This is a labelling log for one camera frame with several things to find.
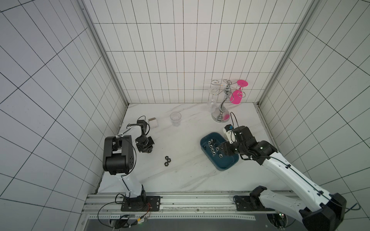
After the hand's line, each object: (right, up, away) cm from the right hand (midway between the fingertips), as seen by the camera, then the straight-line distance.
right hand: (218, 146), depth 77 cm
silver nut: (-2, -2, +18) cm, 18 cm away
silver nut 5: (0, -6, +15) cm, 16 cm away
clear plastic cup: (-26, +15, +29) cm, 42 cm away
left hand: (-42, -7, +15) cm, 45 cm away
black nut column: (-29, -11, +11) cm, 33 cm away
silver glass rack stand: (+11, +17, +35) cm, 41 cm away
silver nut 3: (0, -8, +13) cm, 15 cm away
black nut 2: (-30, -14, +10) cm, 35 cm away
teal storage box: (+4, -13, +8) cm, 16 cm away
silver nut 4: (+4, -9, +11) cm, 15 cm away
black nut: (-31, -10, +13) cm, 35 cm away
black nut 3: (-6, -4, +16) cm, 17 cm away
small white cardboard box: (-43, +11, +30) cm, 54 cm away
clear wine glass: (0, +24, +20) cm, 32 cm away
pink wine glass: (+15, +29, +14) cm, 36 cm away
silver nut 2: (-1, -4, +17) cm, 17 cm away
